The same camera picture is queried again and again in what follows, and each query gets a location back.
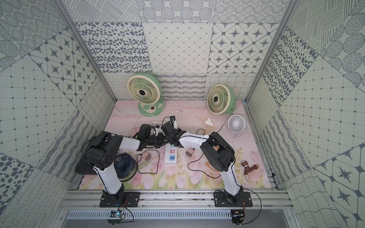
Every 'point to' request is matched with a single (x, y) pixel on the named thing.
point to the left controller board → (115, 217)
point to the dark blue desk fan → (125, 166)
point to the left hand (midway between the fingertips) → (171, 138)
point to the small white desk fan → (236, 124)
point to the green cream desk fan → (221, 99)
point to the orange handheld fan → (209, 165)
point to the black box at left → (83, 167)
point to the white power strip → (170, 154)
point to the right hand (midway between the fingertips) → (173, 131)
